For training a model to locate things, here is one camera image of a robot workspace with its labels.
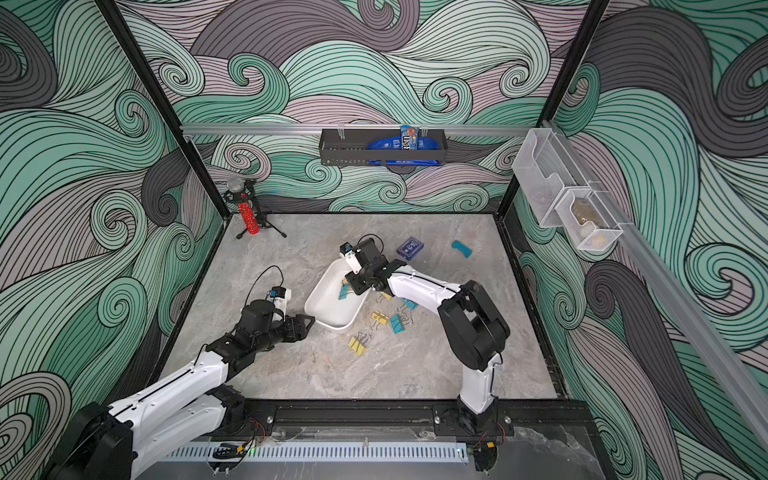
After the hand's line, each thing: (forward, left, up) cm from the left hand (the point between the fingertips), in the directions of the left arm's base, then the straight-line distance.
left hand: (307, 316), depth 84 cm
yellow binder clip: (+2, -21, -5) cm, 22 cm away
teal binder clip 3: (+11, -9, -5) cm, 15 cm away
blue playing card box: (+29, -32, -5) cm, 44 cm away
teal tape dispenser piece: (+31, -53, -8) cm, 62 cm away
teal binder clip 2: (+7, -31, -5) cm, 32 cm away
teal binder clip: (0, -26, -6) cm, 27 cm away
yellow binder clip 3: (+10, -24, -6) cm, 26 cm away
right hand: (+14, -15, +1) cm, 20 cm away
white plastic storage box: (+7, -3, -7) cm, 10 cm away
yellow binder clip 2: (-6, -15, -5) cm, 17 cm away
